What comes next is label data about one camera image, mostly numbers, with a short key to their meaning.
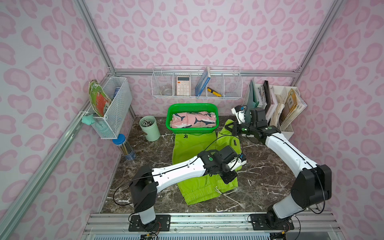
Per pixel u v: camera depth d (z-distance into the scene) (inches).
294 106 36.1
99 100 29.4
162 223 28.5
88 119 24.5
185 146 40.6
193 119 39.3
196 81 38.5
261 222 28.3
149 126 36.9
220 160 22.4
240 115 29.0
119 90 34.7
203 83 34.6
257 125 25.5
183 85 37.4
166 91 36.9
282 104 38.5
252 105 33.9
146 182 19.1
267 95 36.2
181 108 46.0
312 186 16.9
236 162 23.5
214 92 38.5
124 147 33.9
